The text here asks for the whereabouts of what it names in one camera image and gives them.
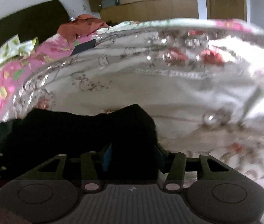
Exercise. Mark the white floral blanket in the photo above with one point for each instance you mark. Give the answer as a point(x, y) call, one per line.
point(169, 93)

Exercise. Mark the black pants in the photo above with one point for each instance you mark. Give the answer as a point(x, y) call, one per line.
point(76, 135)

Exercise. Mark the pink floral bedsheet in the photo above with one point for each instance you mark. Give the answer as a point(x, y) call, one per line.
point(10, 74)

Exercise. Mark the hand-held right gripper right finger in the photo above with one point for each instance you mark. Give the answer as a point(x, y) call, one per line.
point(160, 156)

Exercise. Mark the orange-red cloth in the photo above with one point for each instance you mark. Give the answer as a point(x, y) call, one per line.
point(80, 25)

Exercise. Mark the wooden wardrobe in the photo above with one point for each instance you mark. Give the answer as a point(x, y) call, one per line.
point(157, 4)

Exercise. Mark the green patterned cloth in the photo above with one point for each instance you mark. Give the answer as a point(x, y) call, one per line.
point(13, 49)

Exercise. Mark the dark headboard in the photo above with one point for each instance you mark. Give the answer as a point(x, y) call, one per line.
point(29, 21)

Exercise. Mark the dark phone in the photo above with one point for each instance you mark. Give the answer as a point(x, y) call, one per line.
point(84, 47)

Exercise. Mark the grey box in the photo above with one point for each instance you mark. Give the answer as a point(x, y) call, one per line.
point(109, 2)

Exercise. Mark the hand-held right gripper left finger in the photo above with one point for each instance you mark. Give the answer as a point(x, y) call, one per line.
point(107, 157)

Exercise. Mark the wooden door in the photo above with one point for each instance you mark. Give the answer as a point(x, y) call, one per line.
point(227, 0)

